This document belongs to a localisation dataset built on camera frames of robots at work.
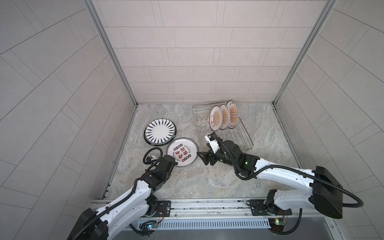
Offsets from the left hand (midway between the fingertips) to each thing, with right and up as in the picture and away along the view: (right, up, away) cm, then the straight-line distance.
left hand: (177, 157), depth 85 cm
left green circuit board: (-10, -24, -20) cm, 33 cm away
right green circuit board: (+48, -26, -17) cm, 58 cm away
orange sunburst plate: (+30, +24, +10) cm, 40 cm away
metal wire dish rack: (+14, +24, +22) cm, 36 cm away
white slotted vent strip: (+19, -26, -17) cm, 36 cm away
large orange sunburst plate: (+35, +25, +9) cm, 44 cm away
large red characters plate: (+4, +3, +4) cm, 6 cm away
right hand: (+13, +6, -11) cm, 19 cm away
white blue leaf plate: (-14, +13, +11) cm, 22 cm away
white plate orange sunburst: (+23, +22, +13) cm, 35 cm away
